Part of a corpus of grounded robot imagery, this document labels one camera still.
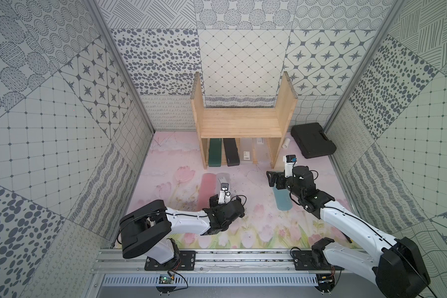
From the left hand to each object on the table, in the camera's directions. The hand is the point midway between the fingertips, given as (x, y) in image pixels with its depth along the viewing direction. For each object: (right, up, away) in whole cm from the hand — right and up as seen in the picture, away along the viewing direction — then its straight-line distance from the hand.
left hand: (231, 194), depth 85 cm
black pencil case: (0, +20, +16) cm, 26 cm away
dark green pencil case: (-9, +19, +15) cm, 26 cm away
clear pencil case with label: (+8, +20, +14) cm, 26 cm away
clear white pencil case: (-5, +6, +13) cm, 15 cm away
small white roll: (+33, +25, +24) cm, 48 cm away
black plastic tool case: (+50, +26, +26) cm, 62 cm away
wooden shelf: (0, +33, +1) cm, 33 cm away
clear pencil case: (+17, +20, +16) cm, 31 cm away
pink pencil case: (-12, +1, +10) cm, 16 cm away
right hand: (+21, +10, -2) cm, 23 cm away
